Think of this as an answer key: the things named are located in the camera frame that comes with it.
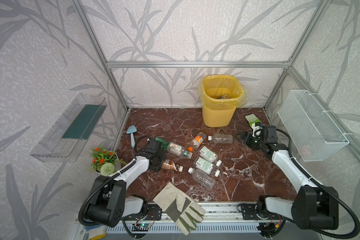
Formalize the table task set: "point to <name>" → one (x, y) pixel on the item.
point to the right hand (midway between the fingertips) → (240, 133)
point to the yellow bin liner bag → (222, 89)
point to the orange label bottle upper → (197, 141)
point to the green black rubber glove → (252, 119)
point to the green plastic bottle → (164, 143)
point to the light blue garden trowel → (131, 129)
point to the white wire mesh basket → (316, 137)
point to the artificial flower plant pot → (105, 162)
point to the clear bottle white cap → (221, 138)
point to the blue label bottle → (224, 96)
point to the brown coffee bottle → (168, 164)
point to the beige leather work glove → (180, 209)
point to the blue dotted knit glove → (96, 231)
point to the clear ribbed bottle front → (204, 180)
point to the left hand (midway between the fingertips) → (166, 154)
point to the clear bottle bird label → (178, 149)
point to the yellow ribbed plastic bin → (219, 115)
